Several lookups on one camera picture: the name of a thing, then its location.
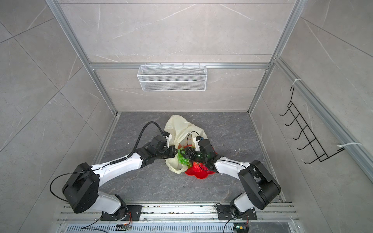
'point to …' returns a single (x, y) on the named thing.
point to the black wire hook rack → (319, 153)
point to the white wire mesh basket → (172, 78)
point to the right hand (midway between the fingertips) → (184, 152)
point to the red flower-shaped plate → (200, 175)
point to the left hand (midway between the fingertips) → (179, 148)
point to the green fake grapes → (183, 160)
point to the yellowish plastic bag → (182, 133)
